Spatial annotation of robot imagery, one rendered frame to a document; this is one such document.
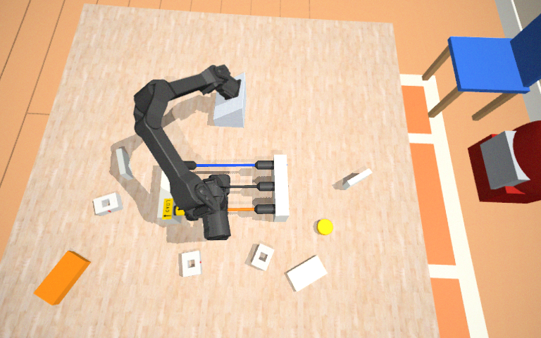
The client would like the cream flat block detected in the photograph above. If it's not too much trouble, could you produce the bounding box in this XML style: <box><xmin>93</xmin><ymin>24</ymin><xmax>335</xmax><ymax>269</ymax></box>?
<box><xmin>287</xmin><ymin>255</ymin><xmax>327</xmax><ymax>292</ymax></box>

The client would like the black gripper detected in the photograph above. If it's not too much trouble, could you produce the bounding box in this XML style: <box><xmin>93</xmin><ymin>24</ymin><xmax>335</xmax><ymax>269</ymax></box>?
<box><xmin>209</xmin><ymin>174</ymin><xmax>230</xmax><ymax>240</ymax></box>

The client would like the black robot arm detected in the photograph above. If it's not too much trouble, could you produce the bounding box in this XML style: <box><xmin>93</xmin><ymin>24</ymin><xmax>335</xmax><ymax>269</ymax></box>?
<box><xmin>133</xmin><ymin>64</ymin><xmax>241</xmax><ymax>241</ymax></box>

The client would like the yellow short cylinder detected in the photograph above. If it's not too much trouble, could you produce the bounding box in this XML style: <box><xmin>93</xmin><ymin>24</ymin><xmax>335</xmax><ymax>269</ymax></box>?
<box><xmin>316</xmin><ymin>219</ymin><xmax>333</xmax><ymax>235</ymax></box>

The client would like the orange rectangular block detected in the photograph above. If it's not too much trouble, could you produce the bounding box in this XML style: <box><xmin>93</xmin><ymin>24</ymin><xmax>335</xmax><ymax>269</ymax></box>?
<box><xmin>33</xmin><ymin>251</ymin><xmax>91</xmax><ymax>306</ymax></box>

